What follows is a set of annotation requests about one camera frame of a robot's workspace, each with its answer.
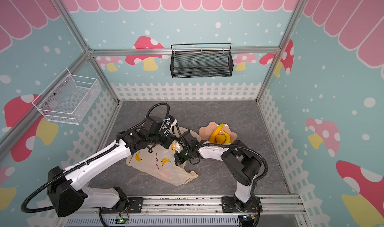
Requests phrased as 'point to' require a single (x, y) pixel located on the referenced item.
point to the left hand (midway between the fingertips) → (174, 140)
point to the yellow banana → (228, 137)
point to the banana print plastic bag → (160, 163)
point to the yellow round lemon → (220, 139)
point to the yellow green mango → (215, 132)
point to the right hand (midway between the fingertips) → (170, 163)
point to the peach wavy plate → (206, 132)
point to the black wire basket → (201, 64)
